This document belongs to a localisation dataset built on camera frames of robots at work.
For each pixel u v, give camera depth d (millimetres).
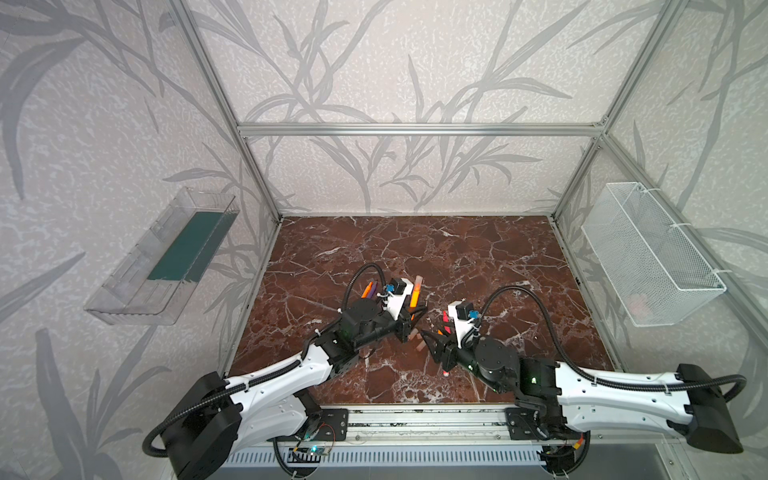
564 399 502
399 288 644
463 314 589
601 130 937
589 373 499
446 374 819
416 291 691
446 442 723
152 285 632
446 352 599
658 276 618
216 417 401
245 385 443
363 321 576
